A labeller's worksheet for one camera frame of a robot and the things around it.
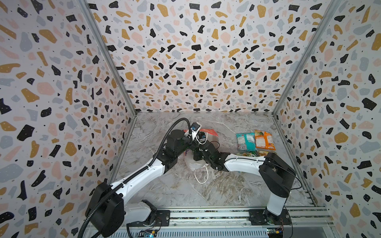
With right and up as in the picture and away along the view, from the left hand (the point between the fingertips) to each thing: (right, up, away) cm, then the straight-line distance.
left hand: (199, 130), depth 77 cm
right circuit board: (+37, -49, -6) cm, 62 cm away
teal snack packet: (+32, -8, +23) cm, 40 cm away
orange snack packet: (+45, -7, +25) cm, 52 cm away
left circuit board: (-24, -49, -7) cm, 55 cm away
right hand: (-3, -12, +11) cm, 16 cm away
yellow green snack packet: (+38, -15, +19) cm, 46 cm away
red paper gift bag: (-4, -17, +5) cm, 19 cm away
